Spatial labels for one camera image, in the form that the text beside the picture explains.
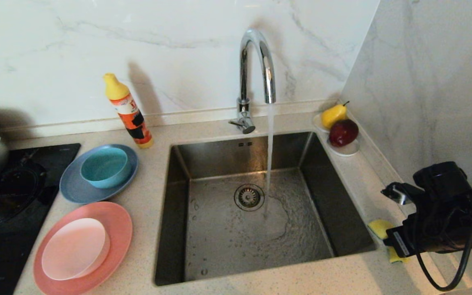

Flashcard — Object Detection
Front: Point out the teal bowl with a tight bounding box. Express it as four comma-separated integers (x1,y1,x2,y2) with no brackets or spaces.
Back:
80,147,132,189

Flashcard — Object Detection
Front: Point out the yellow pear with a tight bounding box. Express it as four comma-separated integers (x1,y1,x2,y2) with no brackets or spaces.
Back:
321,101,349,129

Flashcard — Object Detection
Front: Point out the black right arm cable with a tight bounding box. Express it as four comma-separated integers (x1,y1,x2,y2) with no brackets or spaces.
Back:
414,192,472,292

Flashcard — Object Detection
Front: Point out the round metal drain strainer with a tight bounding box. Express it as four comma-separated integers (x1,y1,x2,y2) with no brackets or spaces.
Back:
234,184,265,212

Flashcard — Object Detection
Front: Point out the grey-blue plate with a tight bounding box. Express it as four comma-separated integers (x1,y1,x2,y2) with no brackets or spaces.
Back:
59,144,139,204

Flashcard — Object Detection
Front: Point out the small white dish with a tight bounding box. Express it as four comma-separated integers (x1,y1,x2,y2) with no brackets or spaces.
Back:
312,113,361,157

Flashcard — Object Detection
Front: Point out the pink plate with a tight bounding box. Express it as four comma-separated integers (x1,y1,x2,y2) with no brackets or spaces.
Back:
33,202,133,295

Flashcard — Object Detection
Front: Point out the pale pink bowl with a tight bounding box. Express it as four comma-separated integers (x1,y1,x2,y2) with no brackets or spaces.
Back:
41,218,110,281

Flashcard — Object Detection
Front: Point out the chrome gooseneck faucet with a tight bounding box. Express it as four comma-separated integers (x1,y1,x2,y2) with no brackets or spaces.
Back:
228,28,277,135

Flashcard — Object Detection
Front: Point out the orange detergent bottle yellow cap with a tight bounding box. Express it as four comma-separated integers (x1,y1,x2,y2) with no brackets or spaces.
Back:
103,73,154,149

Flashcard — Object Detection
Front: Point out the dark red apple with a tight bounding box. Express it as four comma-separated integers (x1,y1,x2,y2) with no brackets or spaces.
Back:
329,119,359,148

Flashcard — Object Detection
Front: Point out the yellow green sponge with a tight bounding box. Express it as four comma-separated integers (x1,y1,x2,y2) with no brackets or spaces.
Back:
368,219,409,264

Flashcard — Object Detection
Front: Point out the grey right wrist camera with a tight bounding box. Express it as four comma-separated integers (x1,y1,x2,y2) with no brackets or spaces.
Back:
381,182,424,205

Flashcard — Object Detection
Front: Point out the stainless steel sink basin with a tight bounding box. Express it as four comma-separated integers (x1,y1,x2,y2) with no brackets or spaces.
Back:
153,131,378,286

